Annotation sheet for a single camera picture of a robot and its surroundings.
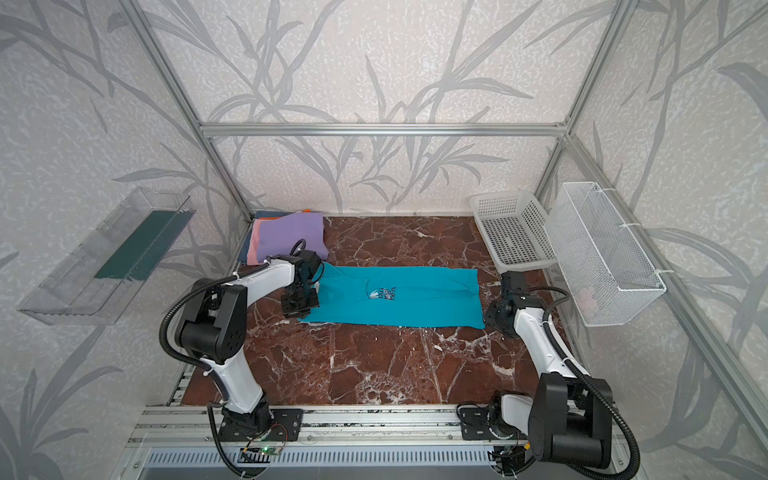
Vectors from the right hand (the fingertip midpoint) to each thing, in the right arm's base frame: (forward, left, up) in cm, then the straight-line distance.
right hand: (495, 311), depth 88 cm
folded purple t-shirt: (+30, +73, 0) cm, 79 cm away
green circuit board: (-33, +58, -4) cm, 67 cm away
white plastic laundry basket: (+37, -17, -6) cm, 41 cm away
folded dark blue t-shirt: (+44, +85, -3) cm, 96 cm away
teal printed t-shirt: (+9, +25, -8) cm, 28 cm away
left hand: (+4, +56, -3) cm, 57 cm away
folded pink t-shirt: (+21, +79, +1) cm, 82 cm away
